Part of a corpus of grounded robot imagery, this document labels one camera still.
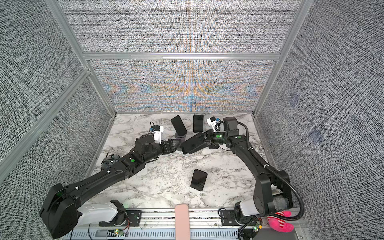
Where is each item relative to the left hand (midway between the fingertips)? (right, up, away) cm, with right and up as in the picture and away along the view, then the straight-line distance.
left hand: (177, 142), depth 76 cm
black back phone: (-1, +9, +22) cm, 24 cm away
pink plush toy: (+47, -36, -10) cm, 60 cm away
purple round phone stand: (+1, 0, +21) cm, 21 cm away
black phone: (+8, -3, +17) cm, 19 cm away
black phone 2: (+11, +10, +24) cm, 29 cm away
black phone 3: (+11, -25, +14) cm, 31 cm away
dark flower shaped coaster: (-42, -13, +13) cm, 46 cm away
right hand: (+10, +2, +3) cm, 11 cm away
